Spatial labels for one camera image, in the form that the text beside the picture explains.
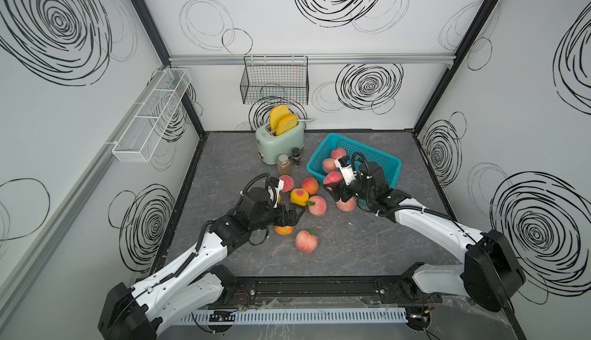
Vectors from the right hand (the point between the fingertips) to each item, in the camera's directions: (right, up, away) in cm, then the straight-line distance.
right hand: (333, 180), depth 82 cm
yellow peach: (-21, -9, +10) cm, 24 cm away
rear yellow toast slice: (-22, +27, +17) cm, 39 cm away
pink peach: (-17, -3, +12) cm, 21 cm away
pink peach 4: (+6, -11, +5) cm, 13 cm away
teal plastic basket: (+28, +4, +17) cm, 33 cm away
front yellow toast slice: (-17, +22, +14) cm, 31 cm away
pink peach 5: (-10, -21, -3) cm, 23 cm away
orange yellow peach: (-18, -18, +1) cm, 26 cm away
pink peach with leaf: (-6, -10, +5) cm, 13 cm away
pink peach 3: (0, +2, -4) cm, 4 cm away
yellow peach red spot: (-12, -7, +7) cm, 16 cm away
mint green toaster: (-25, +13, +17) cm, 33 cm away
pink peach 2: (+6, +10, +21) cm, 24 cm away
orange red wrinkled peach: (-7, -3, +12) cm, 14 cm away
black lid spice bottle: (-13, +8, +19) cm, 25 cm away
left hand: (-14, -9, -7) cm, 18 cm away
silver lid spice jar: (-19, +5, +15) cm, 24 cm away
